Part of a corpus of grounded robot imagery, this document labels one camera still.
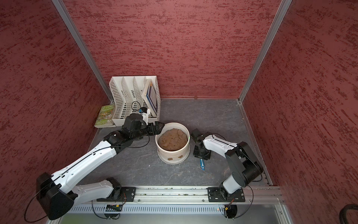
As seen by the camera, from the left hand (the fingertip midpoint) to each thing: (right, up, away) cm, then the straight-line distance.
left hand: (158, 127), depth 76 cm
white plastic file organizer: (-33, +20, +37) cm, 53 cm away
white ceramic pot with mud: (+8, -11, +7) cm, 15 cm away
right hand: (+25, -22, +11) cm, 35 cm away
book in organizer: (-9, +22, +18) cm, 30 cm away
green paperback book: (-46, +3, +26) cm, 53 cm away
